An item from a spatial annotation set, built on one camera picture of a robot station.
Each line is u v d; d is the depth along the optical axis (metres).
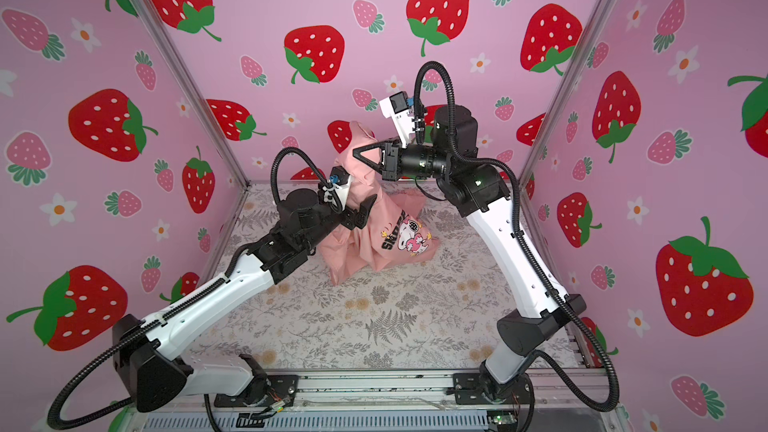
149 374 0.38
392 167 0.49
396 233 0.78
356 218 0.64
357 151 0.55
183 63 0.86
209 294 0.45
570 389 0.42
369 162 0.55
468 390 0.73
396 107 0.49
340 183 0.57
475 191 0.44
